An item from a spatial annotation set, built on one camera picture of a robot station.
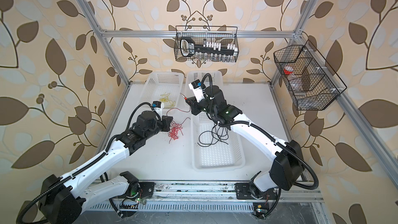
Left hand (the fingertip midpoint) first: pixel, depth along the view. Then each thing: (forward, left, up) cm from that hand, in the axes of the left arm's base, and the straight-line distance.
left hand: (173, 116), depth 78 cm
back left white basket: (+39, +16, -20) cm, 47 cm away
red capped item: (+23, -59, +14) cm, 65 cm away
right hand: (+3, -7, +9) cm, 12 cm away
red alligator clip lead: (+5, -6, +10) cm, 12 cm away
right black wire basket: (+12, -67, +14) cm, 70 cm away
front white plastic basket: (-8, -22, -20) cm, 31 cm away
